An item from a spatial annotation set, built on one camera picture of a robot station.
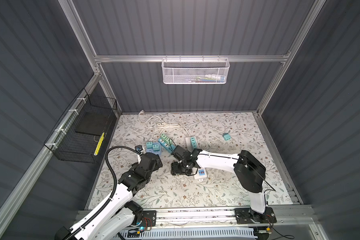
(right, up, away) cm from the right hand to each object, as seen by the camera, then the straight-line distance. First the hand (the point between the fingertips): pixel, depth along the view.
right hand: (175, 174), depth 86 cm
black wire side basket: (-47, +23, -14) cm, 54 cm away
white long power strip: (+16, +1, +1) cm, 16 cm away
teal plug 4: (-17, +16, +8) cm, 25 cm away
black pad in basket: (-43, +30, -8) cm, 53 cm away
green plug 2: (-6, +19, +10) cm, 22 cm away
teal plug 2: (+11, +18, +10) cm, 24 cm away
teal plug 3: (+12, +16, +8) cm, 21 cm away
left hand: (-13, +10, -6) cm, 17 cm away
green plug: (-9, +21, +12) cm, 26 cm away
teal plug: (+35, +21, +18) cm, 45 cm away
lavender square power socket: (-17, +12, +10) cm, 23 cm away
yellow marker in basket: (-35, +19, -17) cm, 43 cm away
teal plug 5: (-13, +14, +8) cm, 21 cm away
